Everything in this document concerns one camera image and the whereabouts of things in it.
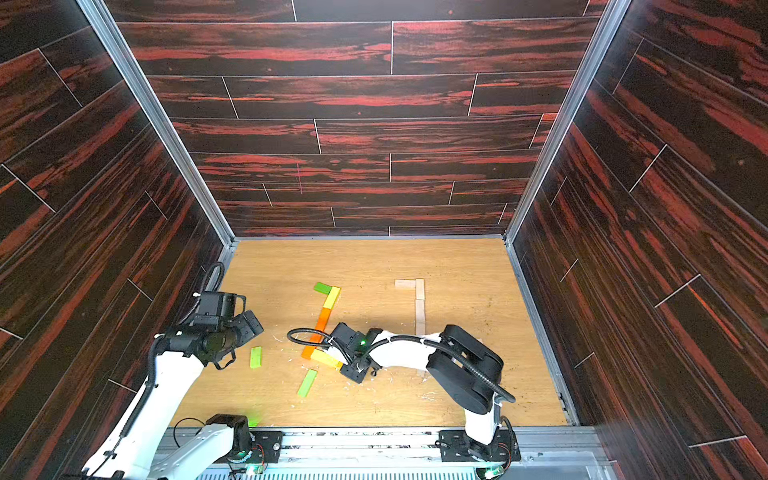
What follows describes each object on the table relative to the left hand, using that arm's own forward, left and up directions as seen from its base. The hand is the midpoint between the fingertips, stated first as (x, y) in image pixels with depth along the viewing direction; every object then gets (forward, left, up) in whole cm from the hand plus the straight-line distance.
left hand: (248, 330), depth 80 cm
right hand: (-1, -29, -15) cm, 33 cm away
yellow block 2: (-1, -17, -13) cm, 22 cm away
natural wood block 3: (+8, -48, -13) cm, 50 cm away
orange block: (+12, -16, -14) cm, 24 cm away
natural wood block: (+25, -49, -13) cm, 56 cm away
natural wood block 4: (-6, -48, -12) cm, 50 cm away
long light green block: (-9, -15, -14) cm, 22 cm away
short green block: (+24, -14, -13) cm, 31 cm away
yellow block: (+20, -18, -13) cm, 30 cm away
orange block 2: (0, -13, -14) cm, 19 cm away
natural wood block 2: (+15, -49, -13) cm, 53 cm away
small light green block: (-2, +2, -13) cm, 13 cm away
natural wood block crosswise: (+26, -44, -13) cm, 53 cm away
